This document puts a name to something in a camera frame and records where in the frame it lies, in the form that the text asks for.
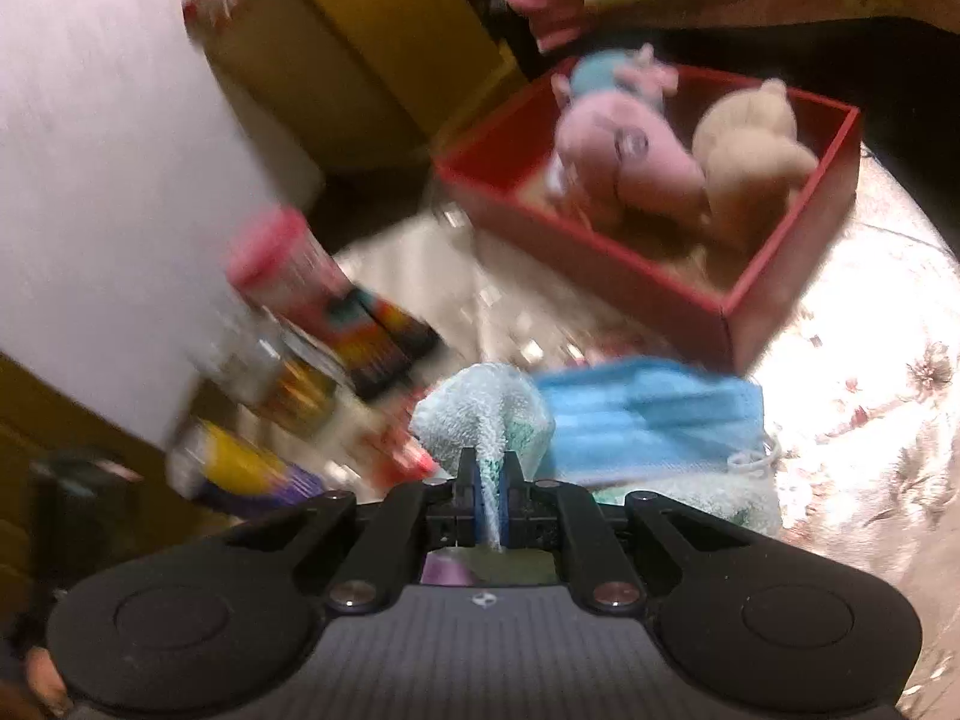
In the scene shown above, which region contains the beige bear plush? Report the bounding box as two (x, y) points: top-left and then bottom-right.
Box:
(691, 79), (818, 252)

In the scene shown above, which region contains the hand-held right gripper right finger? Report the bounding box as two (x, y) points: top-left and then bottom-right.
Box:
(501, 450), (760, 612)

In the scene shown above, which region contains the pink lid cup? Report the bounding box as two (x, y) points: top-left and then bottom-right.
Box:
(227, 208), (353, 331)

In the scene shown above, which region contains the light blue towel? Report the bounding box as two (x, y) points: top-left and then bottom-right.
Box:
(411, 364), (781, 548)

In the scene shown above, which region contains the yellow purple packet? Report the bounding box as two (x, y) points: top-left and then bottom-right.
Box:
(166, 420), (323, 518)

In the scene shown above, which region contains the wooden cabinet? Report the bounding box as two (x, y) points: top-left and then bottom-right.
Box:
(202, 0), (530, 173)

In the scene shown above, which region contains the red cardboard box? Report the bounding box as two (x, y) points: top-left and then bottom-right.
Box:
(433, 64), (862, 374)

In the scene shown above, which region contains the blue face mask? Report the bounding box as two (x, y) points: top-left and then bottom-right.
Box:
(536, 358), (785, 485)

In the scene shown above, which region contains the pink pig plush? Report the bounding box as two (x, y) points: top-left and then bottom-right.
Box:
(551, 45), (710, 230)

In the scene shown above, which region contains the clear glass jar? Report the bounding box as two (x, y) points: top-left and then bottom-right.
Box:
(191, 307), (338, 436)

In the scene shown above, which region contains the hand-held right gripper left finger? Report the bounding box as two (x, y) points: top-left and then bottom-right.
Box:
(217, 448), (481, 612)

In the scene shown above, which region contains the red white tube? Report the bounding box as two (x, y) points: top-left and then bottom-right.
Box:
(360, 420), (437, 481)

